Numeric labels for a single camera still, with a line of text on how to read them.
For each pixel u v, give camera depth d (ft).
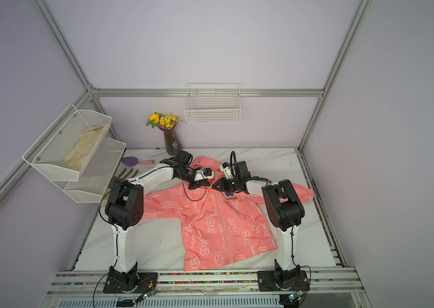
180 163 2.63
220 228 2.83
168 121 3.32
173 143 3.64
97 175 2.69
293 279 2.23
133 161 3.79
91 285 2.45
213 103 3.52
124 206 1.79
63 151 2.47
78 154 2.53
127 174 3.53
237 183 2.68
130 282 2.13
